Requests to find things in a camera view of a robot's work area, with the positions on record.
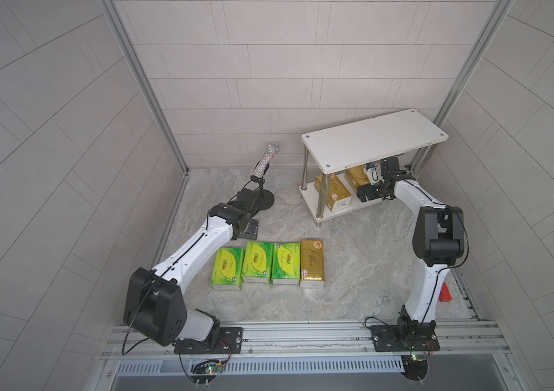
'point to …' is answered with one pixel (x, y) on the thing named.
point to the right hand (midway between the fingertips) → (369, 187)
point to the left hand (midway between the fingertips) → (241, 226)
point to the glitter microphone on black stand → (266, 198)
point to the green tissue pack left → (228, 269)
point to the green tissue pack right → (286, 261)
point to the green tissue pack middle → (257, 262)
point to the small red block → (445, 295)
